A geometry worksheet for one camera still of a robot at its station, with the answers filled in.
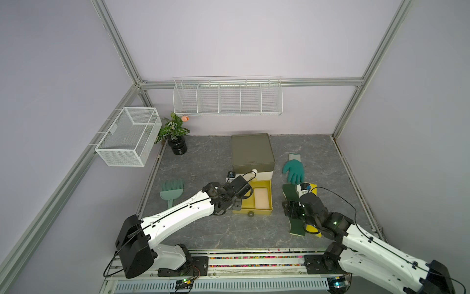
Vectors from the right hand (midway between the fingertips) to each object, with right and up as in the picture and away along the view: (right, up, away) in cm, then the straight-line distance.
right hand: (287, 202), depth 81 cm
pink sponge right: (-11, 0, +9) cm, 14 cm away
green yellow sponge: (+4, -11, 0) cm, 12 cm away
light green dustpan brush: (-58, +2, +15) cm, 60 cm away
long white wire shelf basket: (-28, +54, +18) cm, 63 cm away
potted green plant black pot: (-55, +33, +12) cm, 65 cm away
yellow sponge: (+8, +7, -9) cm, 14 cm away
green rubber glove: (+10, +13, +23) cm, 28 cm away
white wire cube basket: (-72, +28, +2) cm, 78 cm away
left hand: (-25, +1, -4) cm, 25 cm away
